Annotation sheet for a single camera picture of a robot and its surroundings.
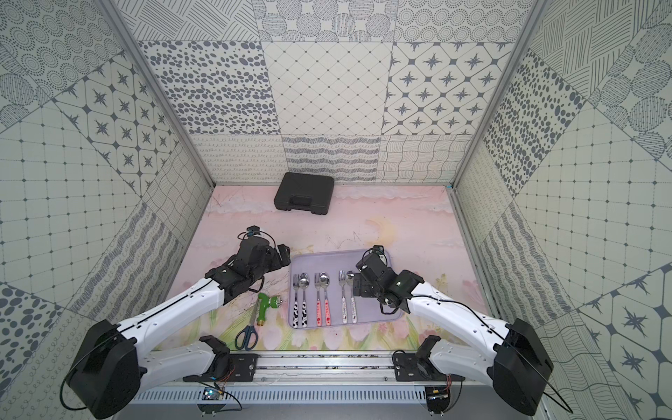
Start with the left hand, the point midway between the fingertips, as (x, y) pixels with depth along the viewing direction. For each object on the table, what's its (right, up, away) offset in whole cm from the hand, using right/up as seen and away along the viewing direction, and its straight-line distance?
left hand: (278, 247), depth 85 cm
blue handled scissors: (-8, -28, -5) cm, 29 cm away
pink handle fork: (+13, -13, +6) cm, 19 cm away
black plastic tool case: (+4, +20, +30) cm, 36 cm away
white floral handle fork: (+21, -13, +7) cm, 26 cm away
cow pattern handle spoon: (+8, -13, +5) cm, 16 cm away
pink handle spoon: (+15, -12, +6) cm, 20 cm away
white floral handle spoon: (+24, -11, +6) cm, 27 cm away
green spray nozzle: (-4, -18, 0) cm, 19 cm away
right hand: (+31, -11, -3) cm, 33 cm away
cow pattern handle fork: (+5, -13, +6) cm, 15 cm away
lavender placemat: (+14, -16, +5) cm, 21 cm away
